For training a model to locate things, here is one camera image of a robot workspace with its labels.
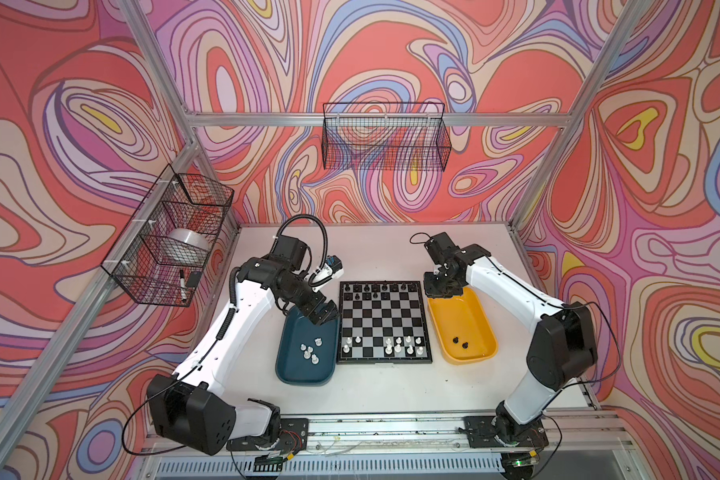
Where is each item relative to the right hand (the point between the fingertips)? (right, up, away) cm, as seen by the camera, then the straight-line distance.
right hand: (436, 297), depth 87 cm
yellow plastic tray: (+10, -11, +5) cm, 16 cm away
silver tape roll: (-65, +17, -13) cm, 68 cm away
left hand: (-31, +1, -11) cm, 33 cm away
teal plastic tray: (-38, -15, -2) cm, 41 cm away
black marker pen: (-66, +5, -15) cm, 68 cm away
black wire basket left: (-71, +13, -15) cm, 74 cm away
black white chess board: (-16, -8, +4) cm, 18 cm away
